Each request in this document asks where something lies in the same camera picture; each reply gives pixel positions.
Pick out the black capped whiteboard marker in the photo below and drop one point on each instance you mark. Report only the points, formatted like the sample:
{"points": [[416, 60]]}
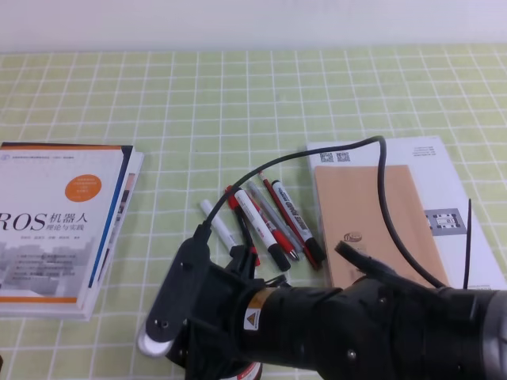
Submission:
{"points": [[314, 252]]}

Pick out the black mesh pen holder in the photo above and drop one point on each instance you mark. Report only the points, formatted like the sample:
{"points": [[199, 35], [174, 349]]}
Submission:
{"points": [[249, 372]]}

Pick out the tan kraft notebook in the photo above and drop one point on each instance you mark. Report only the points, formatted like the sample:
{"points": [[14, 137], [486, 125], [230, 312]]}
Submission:
{"points": [[350, 212]]}

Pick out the white marker black cap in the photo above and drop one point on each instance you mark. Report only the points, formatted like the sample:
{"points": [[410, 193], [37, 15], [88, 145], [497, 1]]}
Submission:
{"points": [[257, 222]]}

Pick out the green checkered tablecloth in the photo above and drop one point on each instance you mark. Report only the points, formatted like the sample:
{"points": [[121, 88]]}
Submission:
{"points": [[202, 120]]}

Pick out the red pencil with eraser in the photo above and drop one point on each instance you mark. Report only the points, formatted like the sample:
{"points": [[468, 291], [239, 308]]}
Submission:
{"points": [[287, 220]]}

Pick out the red marker pen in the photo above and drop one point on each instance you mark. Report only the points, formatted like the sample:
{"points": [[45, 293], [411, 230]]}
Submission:
{"points": [[279, 237]]}

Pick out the white pen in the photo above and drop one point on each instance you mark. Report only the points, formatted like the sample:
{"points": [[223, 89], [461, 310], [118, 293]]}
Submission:
{"points": [[219, 226]]}

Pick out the white book under ROS book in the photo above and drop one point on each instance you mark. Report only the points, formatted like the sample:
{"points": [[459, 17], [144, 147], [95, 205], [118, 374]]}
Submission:
{"points": [[104, 261]]}

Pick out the ROS robotics book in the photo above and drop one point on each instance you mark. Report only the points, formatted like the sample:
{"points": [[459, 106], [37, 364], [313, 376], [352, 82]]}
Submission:
{"points": [[47, 221]]}

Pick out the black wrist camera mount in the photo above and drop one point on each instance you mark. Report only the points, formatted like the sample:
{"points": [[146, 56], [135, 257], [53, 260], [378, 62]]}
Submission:
{"points": [[177, 295]]}

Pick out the grey gel pen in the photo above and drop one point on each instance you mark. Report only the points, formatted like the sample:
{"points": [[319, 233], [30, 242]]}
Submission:
{"points": [[274, 218]]}

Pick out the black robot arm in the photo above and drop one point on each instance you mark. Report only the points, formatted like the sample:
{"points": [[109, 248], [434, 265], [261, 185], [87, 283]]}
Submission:
{"points": [[383, 326]]}

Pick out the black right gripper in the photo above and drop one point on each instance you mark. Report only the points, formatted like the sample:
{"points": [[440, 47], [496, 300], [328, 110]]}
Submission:
{"points": [[207, 336]]}

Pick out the red and black pen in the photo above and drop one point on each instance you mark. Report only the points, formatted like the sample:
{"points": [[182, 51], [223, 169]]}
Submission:
{"points": [[241, 221]]}

